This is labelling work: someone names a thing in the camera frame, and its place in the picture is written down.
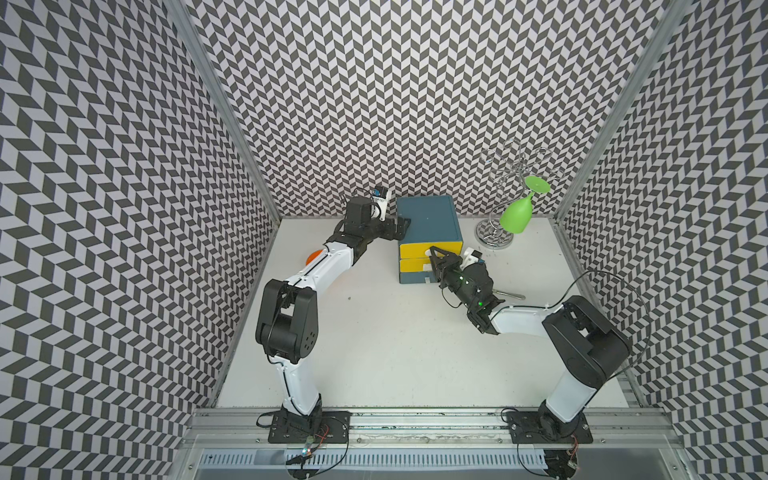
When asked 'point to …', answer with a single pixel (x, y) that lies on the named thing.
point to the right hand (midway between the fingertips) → (426, 253)
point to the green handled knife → (520, 297)
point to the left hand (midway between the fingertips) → (397, 218)
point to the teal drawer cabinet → (434, 223)
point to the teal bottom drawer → (417, 277)
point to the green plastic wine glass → (516, 215)
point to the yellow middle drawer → (413, 265)
